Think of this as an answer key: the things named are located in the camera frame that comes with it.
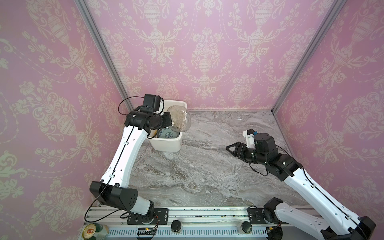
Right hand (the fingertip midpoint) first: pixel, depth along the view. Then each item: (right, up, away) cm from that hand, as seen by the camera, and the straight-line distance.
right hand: (229, 149), depth 72 cm
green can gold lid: (-61, -32, -10) cm, 69 cm away
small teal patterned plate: (-36, +7, +28) cm, 46 cm away
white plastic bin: (-30, 0, +21) cm, 36 cm away
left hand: (-29, +14, +3) cm, 33 cm away
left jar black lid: (-25, -31, -8) cm, 41 cm away
